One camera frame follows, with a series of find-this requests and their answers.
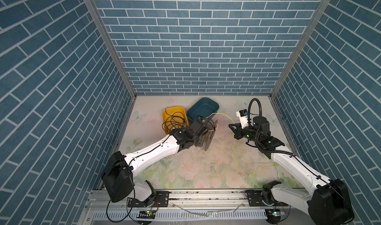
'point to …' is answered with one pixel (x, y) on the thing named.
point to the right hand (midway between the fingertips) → (228, 124)
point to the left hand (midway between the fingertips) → (200, 136)
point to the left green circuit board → (147, 214)
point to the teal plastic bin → (204, 107)
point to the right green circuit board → (274, 214)
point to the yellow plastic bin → (170, 110)
